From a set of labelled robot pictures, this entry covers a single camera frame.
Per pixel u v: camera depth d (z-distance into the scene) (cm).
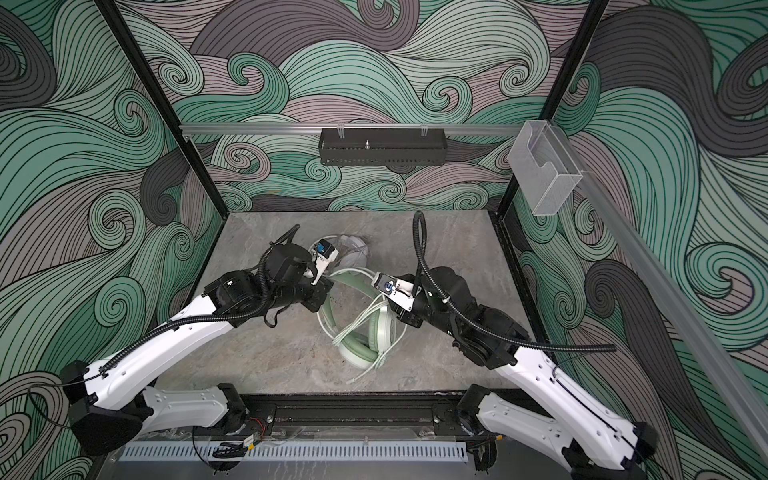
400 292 51
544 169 78
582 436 39
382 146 95
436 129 93
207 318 44
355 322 62
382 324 61
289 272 51
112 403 39
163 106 88
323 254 60
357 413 75
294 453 76
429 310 48
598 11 70
